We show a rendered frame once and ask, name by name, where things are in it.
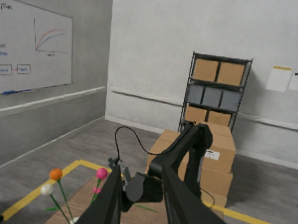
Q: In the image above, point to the white flower with green stem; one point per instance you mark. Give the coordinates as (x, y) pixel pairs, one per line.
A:
(46, 190)

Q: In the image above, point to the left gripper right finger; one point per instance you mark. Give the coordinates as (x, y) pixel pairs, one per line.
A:
(188, 208)

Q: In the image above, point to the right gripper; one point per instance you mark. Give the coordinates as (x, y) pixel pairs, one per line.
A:
(126, 203)

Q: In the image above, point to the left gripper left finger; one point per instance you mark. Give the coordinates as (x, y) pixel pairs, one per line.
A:
(106, 208)

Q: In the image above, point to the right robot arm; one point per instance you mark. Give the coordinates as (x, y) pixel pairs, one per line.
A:
(144, 187)

